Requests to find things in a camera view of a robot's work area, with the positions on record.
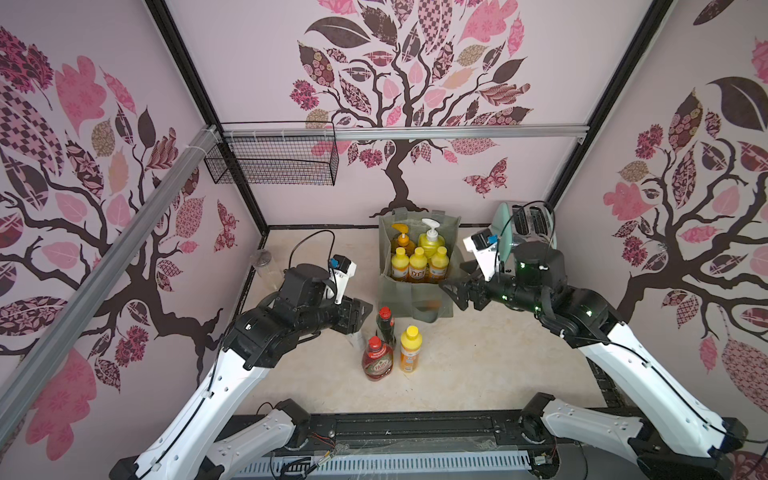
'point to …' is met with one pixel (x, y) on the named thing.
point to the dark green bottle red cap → (386, 325)
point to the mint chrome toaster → (516, 222)
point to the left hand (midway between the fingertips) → (360, 311)
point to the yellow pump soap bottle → (431, 240)
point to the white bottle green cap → (357, 340)
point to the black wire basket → (275, 153)
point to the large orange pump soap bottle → (402, 240)
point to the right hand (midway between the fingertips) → (454, 269)
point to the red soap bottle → (377, 360)
